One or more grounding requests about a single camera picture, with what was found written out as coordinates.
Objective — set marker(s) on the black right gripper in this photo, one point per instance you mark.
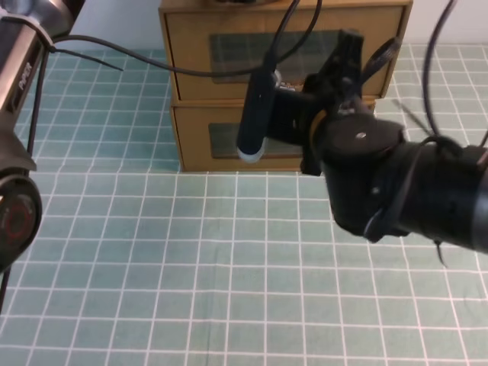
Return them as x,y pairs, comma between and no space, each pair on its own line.
294,111

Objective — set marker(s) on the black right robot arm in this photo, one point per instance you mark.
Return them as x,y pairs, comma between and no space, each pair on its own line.
379,183

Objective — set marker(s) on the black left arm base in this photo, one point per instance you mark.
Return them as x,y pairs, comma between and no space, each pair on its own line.
28,29

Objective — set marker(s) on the lower brown cardboard shoebox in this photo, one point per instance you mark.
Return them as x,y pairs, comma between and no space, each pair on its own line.
206,133

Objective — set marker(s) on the cyan checkered tablecloth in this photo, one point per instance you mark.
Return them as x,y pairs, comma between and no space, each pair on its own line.
137,263

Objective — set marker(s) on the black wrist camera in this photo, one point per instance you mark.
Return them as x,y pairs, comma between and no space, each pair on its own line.
256,114

